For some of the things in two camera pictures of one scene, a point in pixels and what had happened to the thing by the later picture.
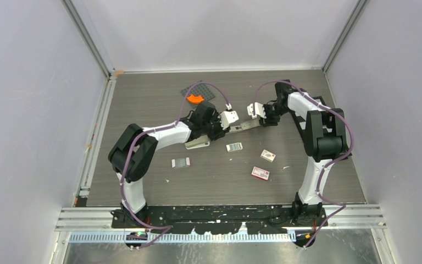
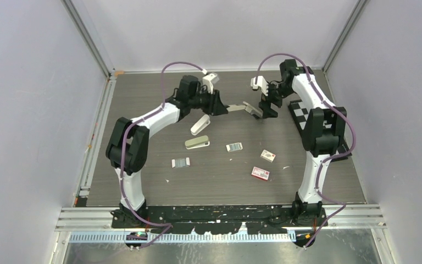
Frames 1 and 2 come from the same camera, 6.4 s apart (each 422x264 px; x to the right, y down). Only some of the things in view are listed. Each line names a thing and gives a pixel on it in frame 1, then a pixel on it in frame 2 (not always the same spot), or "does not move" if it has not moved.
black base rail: x=221 y=219 does not move
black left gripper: x=221 y=132 → x=217 y=108
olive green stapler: x=198 y=142 does not move
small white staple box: x=268 y=155 does not move
